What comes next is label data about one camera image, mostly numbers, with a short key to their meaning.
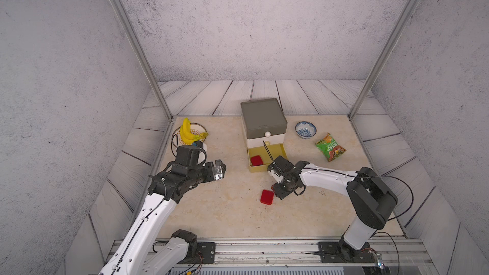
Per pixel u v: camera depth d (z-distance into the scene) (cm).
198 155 57
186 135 105
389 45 89
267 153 105
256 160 98
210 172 64
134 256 39
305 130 111
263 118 92
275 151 99
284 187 76
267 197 87
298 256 73
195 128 115
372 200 46
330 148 99
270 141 96
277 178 80
